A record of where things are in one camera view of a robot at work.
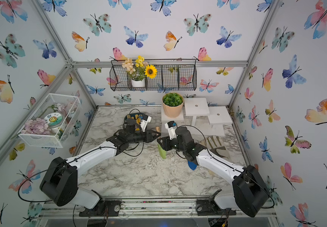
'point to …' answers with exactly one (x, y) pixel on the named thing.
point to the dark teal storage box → (137, 117)
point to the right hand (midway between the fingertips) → (160, 138)
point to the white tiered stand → (200, 118)
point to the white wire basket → (67, 106)
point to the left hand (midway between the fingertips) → (160, 133)
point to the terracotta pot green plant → (172, 103)
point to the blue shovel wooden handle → (192, 165)
